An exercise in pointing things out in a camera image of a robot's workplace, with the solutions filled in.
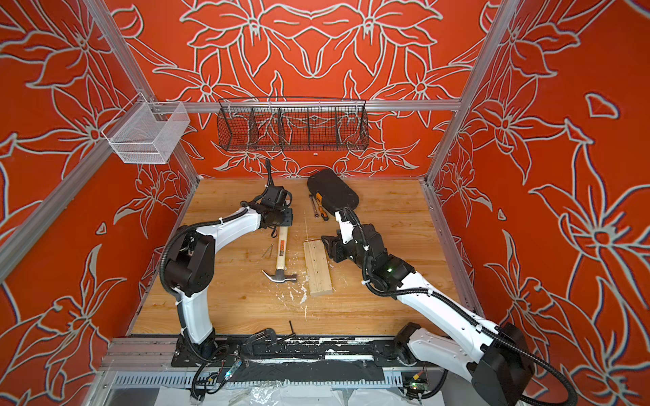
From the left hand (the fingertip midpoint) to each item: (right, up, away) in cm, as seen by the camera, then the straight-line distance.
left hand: (289, 214), depth 98 cm
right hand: (+16, -4, -22) cm, 27 cm away
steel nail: (-7, -14, -2) cm, 16 cm away
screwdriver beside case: (+10, +1, +9) cm, 14 cm away
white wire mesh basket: (-52, +31, -5) cm, 61 cm away
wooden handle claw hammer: (-2, -21, -11) cm, 24 cm away
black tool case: (+19, +8, +9) cm, 23 cm away
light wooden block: (+12, -19, -11) cm, 25 cm away
